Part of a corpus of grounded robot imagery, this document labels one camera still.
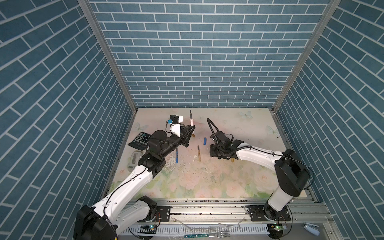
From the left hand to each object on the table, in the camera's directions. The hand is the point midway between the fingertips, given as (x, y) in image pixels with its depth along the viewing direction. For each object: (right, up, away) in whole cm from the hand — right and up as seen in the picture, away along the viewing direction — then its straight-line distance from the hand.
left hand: (194, 127), depth 69 cm
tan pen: (+2, -18, +27) cm, 33 cm away
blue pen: (-12, -19, +25) cm, 34 cm away
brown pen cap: (-2, -7, +36) cm, 37 cm away
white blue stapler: (+55, -48, 0) cm, 73 cm away
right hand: (+8, -15, +21) cm, 27 cm away
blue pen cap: (+6, -10, +31) cm, 34 cm away
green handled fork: (+12, -50, -1) cm, 51 cm away
